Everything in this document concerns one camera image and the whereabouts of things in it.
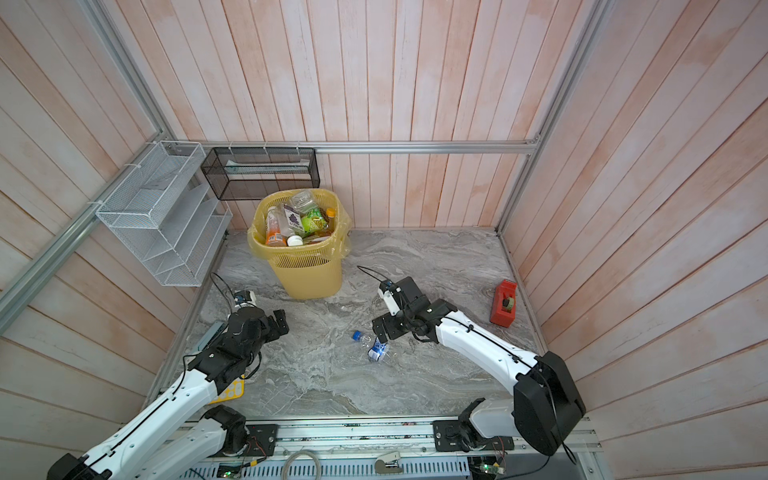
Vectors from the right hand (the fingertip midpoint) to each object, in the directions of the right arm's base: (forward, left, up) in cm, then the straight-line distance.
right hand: (388, 320), depth 84 cm
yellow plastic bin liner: (+13, +15, +17) cm, 26 cm away
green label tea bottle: (+23, +22, +17) cm, 36 cm away
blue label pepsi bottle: (-6, +3, -7) cm, 10 cm away
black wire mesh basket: (+37, +49, +24) cm, 66 cm away
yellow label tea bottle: (+29, +19, +14) cm, 37 cm away
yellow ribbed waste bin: (+21, +24, +14) cm, 35 cm away
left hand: (-2, +33, +2) cm, 33 cm away
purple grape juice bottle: (+18, +27, +20) cm, 38 cm away
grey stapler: (-33, 0, -8) cm, 34 cm away
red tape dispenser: (+9, -37, -5) cm, 38 cm away
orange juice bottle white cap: (+15, +32, +19) cm, 40 cm away
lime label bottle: (+13, +25, +19) cm, 34 cm away
